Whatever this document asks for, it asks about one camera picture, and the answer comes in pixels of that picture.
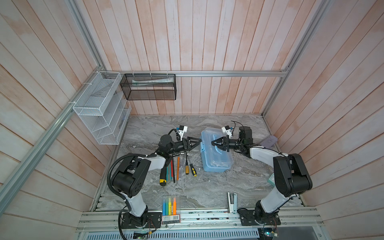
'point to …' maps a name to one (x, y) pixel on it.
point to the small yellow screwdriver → (187, 168)
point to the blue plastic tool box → (215, 159)
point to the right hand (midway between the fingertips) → (213, 144)
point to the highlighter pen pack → (169, 211)
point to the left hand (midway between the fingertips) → (200, 144)
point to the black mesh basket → (149, 86)
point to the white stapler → (232, 202)
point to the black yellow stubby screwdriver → (193, 169)
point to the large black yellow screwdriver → (163, 177)
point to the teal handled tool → (168, 172)
